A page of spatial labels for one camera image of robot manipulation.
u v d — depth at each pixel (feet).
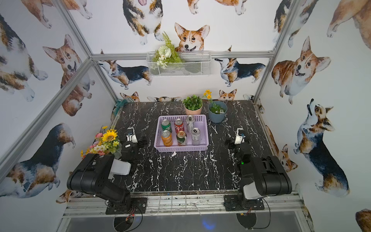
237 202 2.40
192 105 3.31
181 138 2.89
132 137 2.56
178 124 3.11
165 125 3.11
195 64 2.93
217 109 3.50
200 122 3.50
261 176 1.48
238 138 2.59
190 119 3.04
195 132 2.83
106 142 2.54
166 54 2.53
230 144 2.70
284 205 2.48
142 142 2.80
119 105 3.95
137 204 2.41
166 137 2.91
